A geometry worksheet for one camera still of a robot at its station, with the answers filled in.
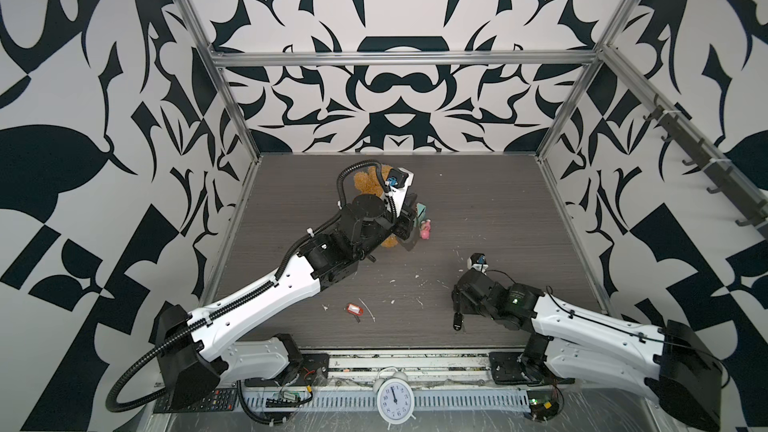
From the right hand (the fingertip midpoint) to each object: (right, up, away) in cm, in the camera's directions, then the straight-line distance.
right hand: (460, 296), depth 83 cm
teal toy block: (-9, +22, +16) cm, 28 cm away
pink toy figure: (-8, +16, +14) cm, 23 cm away
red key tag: (-29, -4, +1) cm, 29 cm away
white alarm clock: (-18, -17, -14) cm, 29 cm away
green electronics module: (+17, -21, -12) cm, 29 cm away
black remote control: (-58, -19, -13) cm, 63 cm away
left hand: (-14, +29, -17) cm, 37 cm away
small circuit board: (-45, -21, -10) cm, 50 cm away
